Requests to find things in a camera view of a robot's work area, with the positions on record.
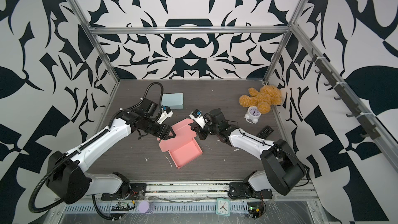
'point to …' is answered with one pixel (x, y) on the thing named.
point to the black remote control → (266, 132)
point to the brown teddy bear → (268, 95)
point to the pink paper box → (182, 147)
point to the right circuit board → (255, 209)
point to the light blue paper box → (173, 100)
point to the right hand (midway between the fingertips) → (193, 126)
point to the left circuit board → (122, 207)
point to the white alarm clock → (253, 114)
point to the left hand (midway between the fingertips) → (169, 131)
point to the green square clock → (223, 206)
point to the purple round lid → (146, 207)
